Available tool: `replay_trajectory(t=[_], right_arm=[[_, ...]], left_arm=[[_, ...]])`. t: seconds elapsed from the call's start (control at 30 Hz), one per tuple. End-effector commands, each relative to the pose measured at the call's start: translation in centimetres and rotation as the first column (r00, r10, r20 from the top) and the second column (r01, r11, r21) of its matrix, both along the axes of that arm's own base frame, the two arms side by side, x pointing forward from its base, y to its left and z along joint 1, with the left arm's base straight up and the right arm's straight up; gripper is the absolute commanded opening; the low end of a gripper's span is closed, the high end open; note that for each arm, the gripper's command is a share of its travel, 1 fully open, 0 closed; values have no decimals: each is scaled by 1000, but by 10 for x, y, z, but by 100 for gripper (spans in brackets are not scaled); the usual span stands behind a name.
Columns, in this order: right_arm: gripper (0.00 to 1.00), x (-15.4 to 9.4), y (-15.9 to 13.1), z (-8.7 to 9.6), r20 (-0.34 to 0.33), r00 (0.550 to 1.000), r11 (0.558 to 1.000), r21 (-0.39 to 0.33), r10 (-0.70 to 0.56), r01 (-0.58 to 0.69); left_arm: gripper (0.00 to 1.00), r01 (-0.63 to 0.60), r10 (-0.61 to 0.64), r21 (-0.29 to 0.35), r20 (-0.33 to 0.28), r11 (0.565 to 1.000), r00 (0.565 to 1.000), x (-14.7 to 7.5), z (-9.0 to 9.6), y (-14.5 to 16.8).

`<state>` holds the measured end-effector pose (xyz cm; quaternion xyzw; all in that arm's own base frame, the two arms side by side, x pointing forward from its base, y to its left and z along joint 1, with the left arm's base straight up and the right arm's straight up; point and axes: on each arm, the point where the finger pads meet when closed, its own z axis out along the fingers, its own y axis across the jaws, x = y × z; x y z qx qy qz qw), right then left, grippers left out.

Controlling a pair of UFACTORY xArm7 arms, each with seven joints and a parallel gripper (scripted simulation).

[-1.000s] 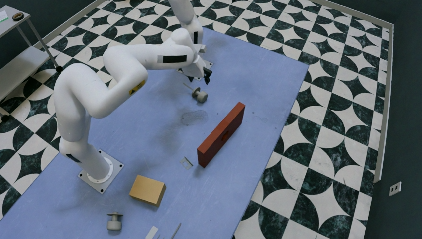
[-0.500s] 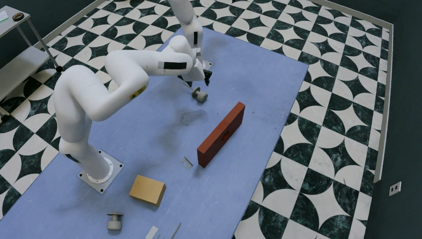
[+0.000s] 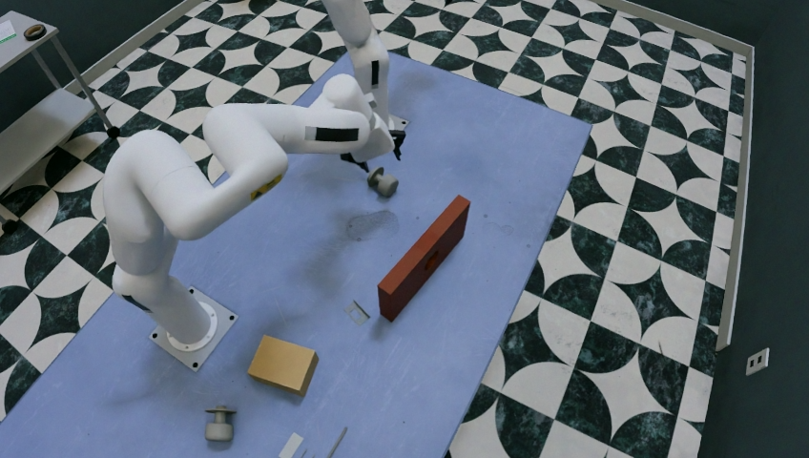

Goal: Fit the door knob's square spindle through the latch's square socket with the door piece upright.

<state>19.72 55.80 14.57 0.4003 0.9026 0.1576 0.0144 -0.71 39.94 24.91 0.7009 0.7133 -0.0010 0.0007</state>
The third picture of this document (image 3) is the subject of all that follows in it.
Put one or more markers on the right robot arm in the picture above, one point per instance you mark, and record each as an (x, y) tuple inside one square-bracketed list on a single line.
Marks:
[(250, 141)]

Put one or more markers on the tan cardboard box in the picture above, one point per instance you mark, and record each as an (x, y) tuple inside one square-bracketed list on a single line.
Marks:
[(284, 365)]

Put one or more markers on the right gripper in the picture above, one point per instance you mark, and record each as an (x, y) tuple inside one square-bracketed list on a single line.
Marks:
[(380, 142)]

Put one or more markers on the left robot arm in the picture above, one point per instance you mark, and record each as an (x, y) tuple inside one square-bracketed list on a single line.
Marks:
[(370, 60)]

